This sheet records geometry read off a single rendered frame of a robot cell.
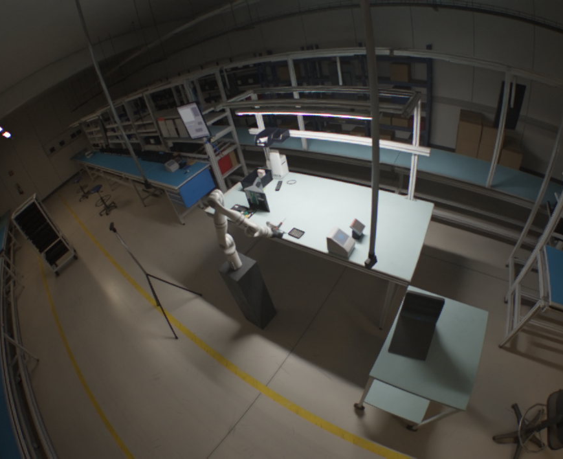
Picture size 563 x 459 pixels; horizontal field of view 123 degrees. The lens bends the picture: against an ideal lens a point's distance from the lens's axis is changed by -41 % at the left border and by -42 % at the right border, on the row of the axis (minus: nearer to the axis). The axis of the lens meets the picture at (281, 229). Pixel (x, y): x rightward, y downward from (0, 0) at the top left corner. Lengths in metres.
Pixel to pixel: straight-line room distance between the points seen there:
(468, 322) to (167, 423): 2.63
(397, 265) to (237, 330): 1.77
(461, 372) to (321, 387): 1.36
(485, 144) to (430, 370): 3.88
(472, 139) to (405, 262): 3.19
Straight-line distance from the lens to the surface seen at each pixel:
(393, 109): 1.65
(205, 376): 2.78
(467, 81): 5.47
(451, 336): 1.54
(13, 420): 3.16
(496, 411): 2.80
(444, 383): 1.43
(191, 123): 3.34
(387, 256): 1.88
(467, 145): 4.73
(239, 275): 2.11
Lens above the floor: 2.39
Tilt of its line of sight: 40 degrees down
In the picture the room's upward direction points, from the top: 14 degrees counter-clockwise
